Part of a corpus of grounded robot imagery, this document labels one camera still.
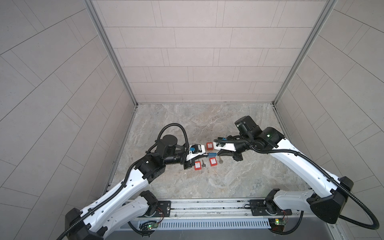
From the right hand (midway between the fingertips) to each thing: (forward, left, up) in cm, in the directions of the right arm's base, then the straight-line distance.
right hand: (219, 152), depth 67 cm
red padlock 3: (+5, +2, -20) cm, 21 cm away
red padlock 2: (+3, +11, -20) cm, 23 cm away
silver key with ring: (+5, -3, -22) cm, 22 cm away
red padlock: (-2, +5, +10) cm, 11 cm away
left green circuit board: (-23, +32, -18) cm, 43 cm away
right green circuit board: (-25, -26, -24) cm, 43 cm away
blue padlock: (-2, +4, +3) cm, 5 cm away
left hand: (-1, +6, +2) cm, 7 cm away
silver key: (+4, +7, -21) cm, 22 cm away
